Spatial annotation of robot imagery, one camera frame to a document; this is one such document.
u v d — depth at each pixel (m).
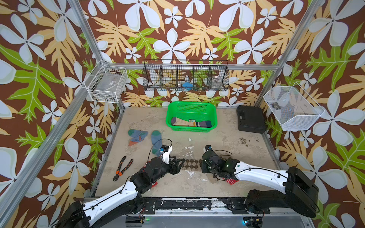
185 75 0.96
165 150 0.68
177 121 1.09
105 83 0.87
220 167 0.62
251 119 1.08
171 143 0.99
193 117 1.15
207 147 0.77
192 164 0.88
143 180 0.60
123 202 0.53
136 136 1.01
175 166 0.68
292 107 0.83
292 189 0.41
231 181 0.82
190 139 1.01
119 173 0.84
